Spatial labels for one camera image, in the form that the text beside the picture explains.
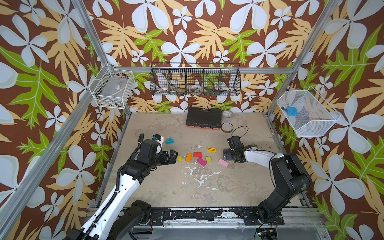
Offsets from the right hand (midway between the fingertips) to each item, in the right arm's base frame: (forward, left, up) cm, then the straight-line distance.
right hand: (230, 154), depth 97 cm
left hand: (-9, +37, +19) cm, 42 cm away
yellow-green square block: (-4, +33, +2) cm, 33 cm away
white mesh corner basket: (+10, -40, +27) cm, 49 cm away
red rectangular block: (+1, +22, -1) cm, 22 cm away
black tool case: (+30, +15, +3) cm, 34 cm away
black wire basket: (+39, +22, +31) cm, 55 cm away
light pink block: (-7, +6, +2) cm, 9 cm away
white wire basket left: (+26, +72, +35) cm, 84 cm away
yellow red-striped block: (+3, +12, +1) cm, 12 cm away
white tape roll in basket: (+36, +22, +27) cm, 50 cm away
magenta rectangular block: (-5, +19, 0) cm, 19 cm away
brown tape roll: (+22, -1, +1) cm, 22 cm away
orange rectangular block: (-2, +27, 0) cm, 27 cm away
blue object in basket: (+15, -35, +25) cm, 45 cm away
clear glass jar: (+34, -4, +1) cm, 35 cm away
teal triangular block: (+11, +41, -1) cm, 42 cm away
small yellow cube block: (-4, +15, +2) cm, 15 cm away
